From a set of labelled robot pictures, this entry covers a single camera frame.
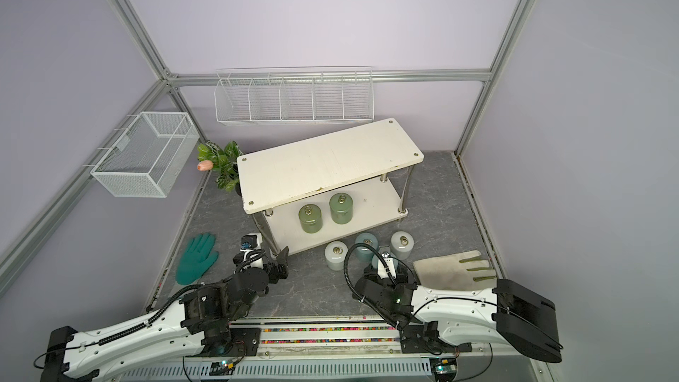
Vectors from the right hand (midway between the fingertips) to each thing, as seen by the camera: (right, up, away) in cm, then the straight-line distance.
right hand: (380, 265), depth 84 cm
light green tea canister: (-13, +18, +3) cm, 22 cm away
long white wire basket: (-29, +60, +15) cm, 68 cm away
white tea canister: (-15, +4, -2) cm, 15 cm away
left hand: (-32, +7, -8) cm, 33 cm away
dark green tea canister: (-23, +15, +1) cm, 27 cm away
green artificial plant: (-50, +34, -2) cm, 60 cm away
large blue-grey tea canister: (-5, +4, -1) cm, 7 cm away
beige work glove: (+23, -3, +2) cm, 23 cm away
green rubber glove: (-62, +1, +5) cm, 62 cm away
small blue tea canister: (-2, +3, -3) cm, 5 cm away
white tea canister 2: (+7, +6, 0) cm, 9 cm away
